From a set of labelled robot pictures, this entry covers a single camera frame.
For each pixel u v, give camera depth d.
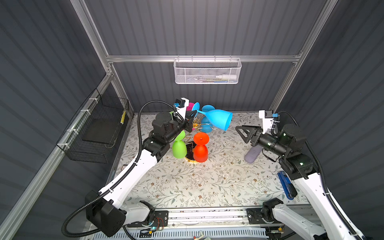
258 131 0.54
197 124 0.77
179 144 0.75
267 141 0.54
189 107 0.64
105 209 0.37
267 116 0.54
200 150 0.74
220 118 0.61
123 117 0.83
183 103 0.56
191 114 0.64
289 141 0.47
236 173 0.89
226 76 0.93
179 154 0.78
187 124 0.60
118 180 0.42
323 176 0.43
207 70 1.24
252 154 0.94
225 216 0.76
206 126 0.84
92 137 0.69
